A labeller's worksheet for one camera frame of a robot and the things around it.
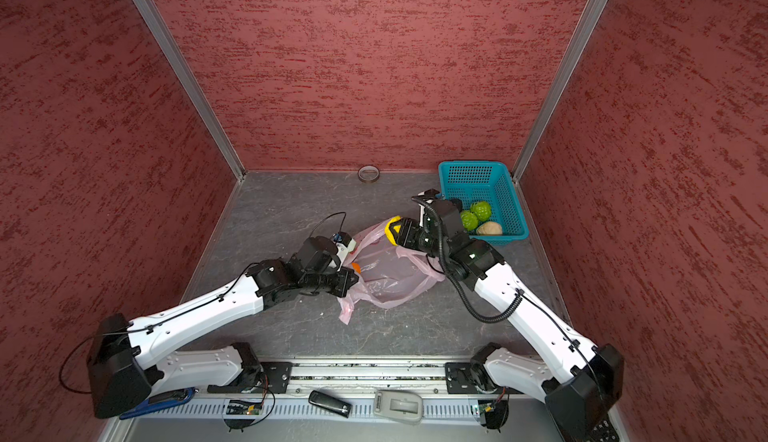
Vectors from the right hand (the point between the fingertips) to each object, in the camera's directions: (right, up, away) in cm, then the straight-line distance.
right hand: (394, 236), depth 73 cm
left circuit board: (-38, -43, -1) cm, 57 cm away
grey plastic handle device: (+1, -40, -5) cm, 40 cm away
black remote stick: (-15, -39, -4) cm, 42 cm away
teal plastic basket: (+38, +16, +40) cm, 58 cm away
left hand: (-10, -13, +3) cm, 17 cm away
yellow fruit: (-2, +1, -1) cm, 2 cm away
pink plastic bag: (-2, -14, +20) cm, 25 cm away
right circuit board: (+25, -44, -1) cm, 50 cm away
